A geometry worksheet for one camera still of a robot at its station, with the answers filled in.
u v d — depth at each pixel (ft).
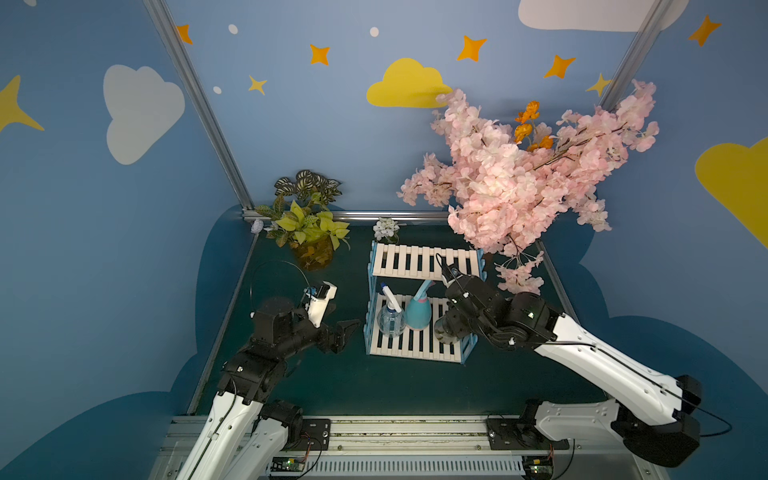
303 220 2.95
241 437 1.49
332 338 1.98
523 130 2.43
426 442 2.43
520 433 2.14
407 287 2.60
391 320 3.13
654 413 1.27
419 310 2.76
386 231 3.42
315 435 2.45
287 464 2.35
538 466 2.36
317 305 1.97
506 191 1.85
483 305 1.60
